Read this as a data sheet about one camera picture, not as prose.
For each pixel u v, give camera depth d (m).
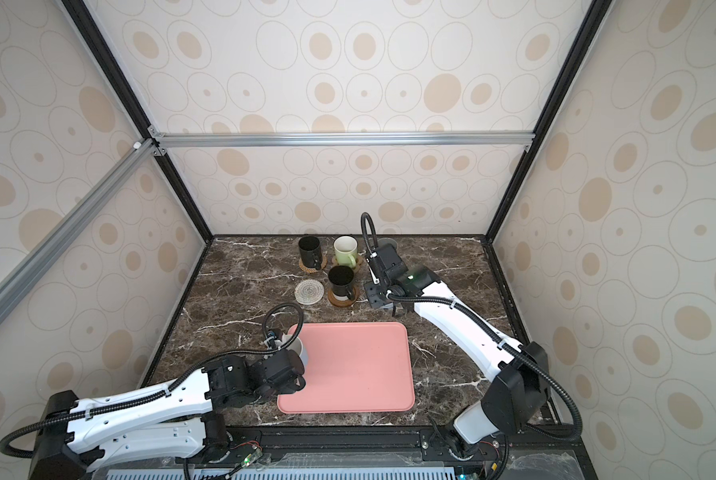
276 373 0.55
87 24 0.69
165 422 0.48
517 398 0.41
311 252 1.06
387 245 0.62
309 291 1.03
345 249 1.04
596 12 0.68
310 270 1.09
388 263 0.60
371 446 0.75
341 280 1.03
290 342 0.58
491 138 0.90
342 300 1.00
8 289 0.54
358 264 1.09
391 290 0.54
